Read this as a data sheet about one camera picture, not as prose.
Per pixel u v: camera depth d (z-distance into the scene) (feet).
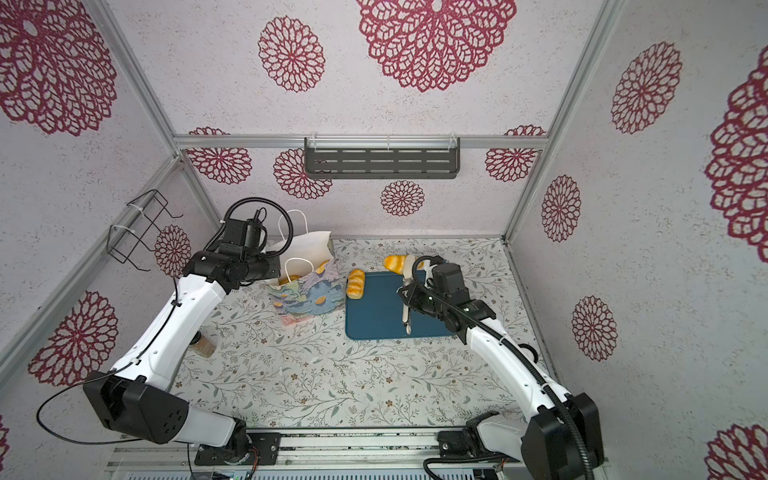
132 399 1.28
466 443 2.13
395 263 2.77
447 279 1.95
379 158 3.12
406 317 2.39
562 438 1.27
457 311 1.82
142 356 1.39
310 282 2.61
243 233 1.90
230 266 1.74
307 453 2.40
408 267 2.79
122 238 2.38
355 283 3.37
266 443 2.48
